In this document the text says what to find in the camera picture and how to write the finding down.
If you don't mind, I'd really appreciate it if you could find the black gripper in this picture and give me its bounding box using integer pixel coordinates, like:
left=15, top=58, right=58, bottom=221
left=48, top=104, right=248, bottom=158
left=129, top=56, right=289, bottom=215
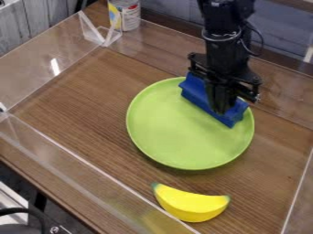
left=189, top=52, right=262, bottom=113

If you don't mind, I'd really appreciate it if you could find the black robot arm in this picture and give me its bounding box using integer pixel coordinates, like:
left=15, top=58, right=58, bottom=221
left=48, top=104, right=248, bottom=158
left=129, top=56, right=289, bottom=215
left=189, top=0, right=262, bottom=114

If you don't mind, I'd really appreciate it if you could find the black cable lower left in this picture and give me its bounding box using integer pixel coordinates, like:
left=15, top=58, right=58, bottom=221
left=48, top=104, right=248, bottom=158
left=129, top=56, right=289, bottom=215
left=0, top=207, right=50, bottom=234

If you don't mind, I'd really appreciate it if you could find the yellow toy banana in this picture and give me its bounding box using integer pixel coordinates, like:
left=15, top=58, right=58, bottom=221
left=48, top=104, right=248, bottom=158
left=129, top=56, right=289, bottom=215
left=151, top=183, right=230, bottom=223

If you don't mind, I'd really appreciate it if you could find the clear acrylic enclosure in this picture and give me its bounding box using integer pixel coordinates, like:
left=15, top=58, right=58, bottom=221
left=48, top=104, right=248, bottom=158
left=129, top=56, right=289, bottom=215
left=0, top=11, right=313, bottom=234

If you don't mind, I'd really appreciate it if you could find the white can with label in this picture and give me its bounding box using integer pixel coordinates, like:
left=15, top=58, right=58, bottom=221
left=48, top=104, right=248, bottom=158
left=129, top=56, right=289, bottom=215
left=107, top=0, right=141, bottom=31

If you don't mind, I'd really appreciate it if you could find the green round plate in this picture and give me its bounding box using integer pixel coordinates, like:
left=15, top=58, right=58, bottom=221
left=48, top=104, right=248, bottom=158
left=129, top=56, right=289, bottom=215
left=126, top=77, right=256, bottom=171

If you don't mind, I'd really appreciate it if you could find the blue star-shaped block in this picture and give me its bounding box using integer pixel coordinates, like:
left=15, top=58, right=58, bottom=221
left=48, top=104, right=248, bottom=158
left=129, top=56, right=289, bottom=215
left=178, top=72, right=249, bottom=128

